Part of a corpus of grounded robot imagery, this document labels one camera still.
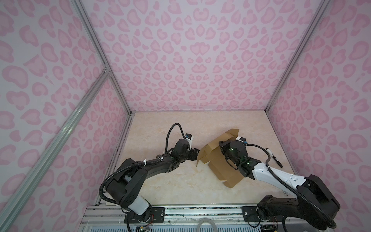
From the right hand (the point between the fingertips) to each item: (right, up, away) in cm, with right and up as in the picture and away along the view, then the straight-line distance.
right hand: (217, 140), depth 84 cm
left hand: (-11, -5, +5) cm, 13 cm away
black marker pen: (+38, -12, +9) cm, 41 cm away
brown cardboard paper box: (-4, -7, -2) cm, 8 cm away
